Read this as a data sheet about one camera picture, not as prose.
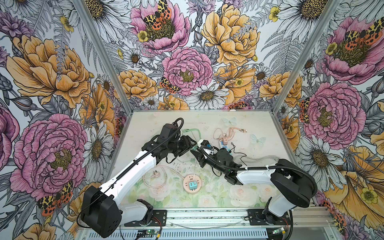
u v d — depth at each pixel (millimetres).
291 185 448
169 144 615
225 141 967
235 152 982
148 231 714
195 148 730
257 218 739
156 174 871
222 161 635
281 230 712
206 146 673
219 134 1107
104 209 384
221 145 992
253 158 964
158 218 733
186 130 1092
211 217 761
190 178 849
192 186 780
